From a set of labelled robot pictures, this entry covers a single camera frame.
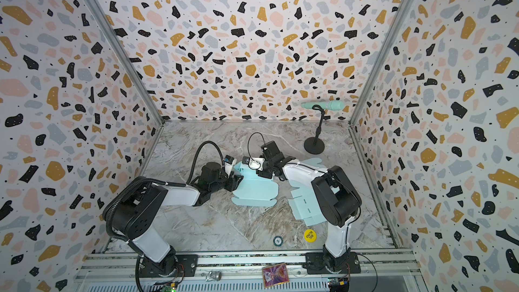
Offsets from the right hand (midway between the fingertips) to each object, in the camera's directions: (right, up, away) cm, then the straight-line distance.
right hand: (259, 160), depth 94 cm
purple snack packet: (+7, -38, -23) cm, 45 cm away
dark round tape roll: (+9, -31, -14) cm, 35 cm away
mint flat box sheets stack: (+21, -19, -4) cm, 28 cm away
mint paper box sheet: (-2, -14, -1) cm, 14 cm away
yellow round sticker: (+21, -29, -13) cm, 38 cm away
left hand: (-8, -5, -1) cm, 10 cm away
